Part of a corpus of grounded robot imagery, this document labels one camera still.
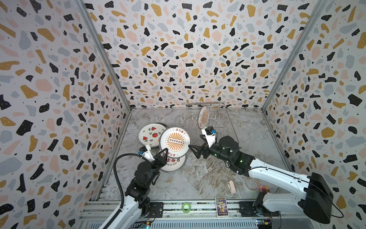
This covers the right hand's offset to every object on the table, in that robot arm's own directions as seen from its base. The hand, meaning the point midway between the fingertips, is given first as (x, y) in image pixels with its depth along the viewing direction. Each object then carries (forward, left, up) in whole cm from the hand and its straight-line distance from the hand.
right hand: (195, 141), depth 71 cm
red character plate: (-1, +14, -25) cm, 28 cm away
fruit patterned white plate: (+19, +33, -22) cm, 44 cm away
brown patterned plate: (+5, +11, -8) cm, 14 cm away
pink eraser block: (-14, -21, -24) cm, 35 cm away
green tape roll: (-24, +5, -26) cm, 36 cm away
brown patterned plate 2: (+33, -5, -18) cm, 37 cm away
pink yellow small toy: (-14, -38, -23) cm, 47 cm away
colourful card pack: (-24, -14, -25) cm, 37 cm away
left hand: (-1, +14, -7) cm, 16 cm away
